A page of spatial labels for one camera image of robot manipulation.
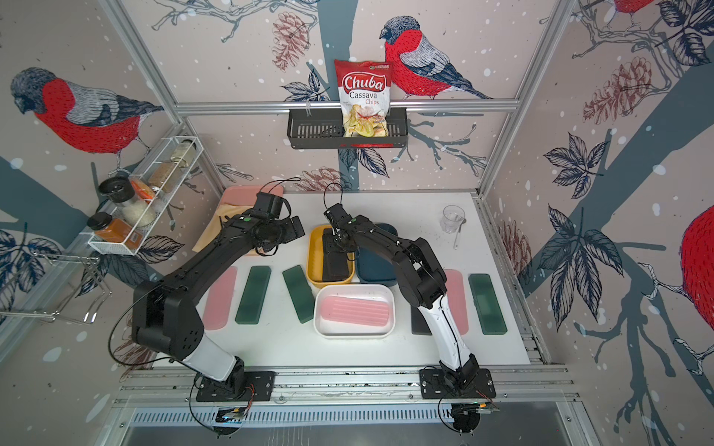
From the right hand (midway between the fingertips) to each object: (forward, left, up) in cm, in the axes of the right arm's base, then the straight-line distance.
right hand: (330, 247), depth 98 cm
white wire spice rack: (+15, +46, +31) cm, 57 cm away
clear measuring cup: (+16, -47, -1) cm, 49 cm away
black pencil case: (-7, 0, +1) cm, 7 cm away
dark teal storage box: (-7, -16, -2) cm, 18 cm away
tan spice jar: (+2, +45, +31) cm, 54 cm away
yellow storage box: (-3, +6, -4) cm, 8 cm away
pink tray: (+29, +43, -4) cm, 52 cm away
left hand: (-1, +9, +13) cm, 16 cm away
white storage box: (-27, -7, -7) cm, 28 cm away
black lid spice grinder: (-12, +45, +32) cm, 56 cm away
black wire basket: (+30, +3, +30) cm, 42 cm away
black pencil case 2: (-9, -4, +1) cm, 10 cm away
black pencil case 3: (-25, -30, -4) cm, 40 cm away
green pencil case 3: (-19, -53, -4) cm, 56 cm away
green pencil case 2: (-16, +8, -4) cm, 19 cm away
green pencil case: (-18, +24, -5) cm, 31 cm away
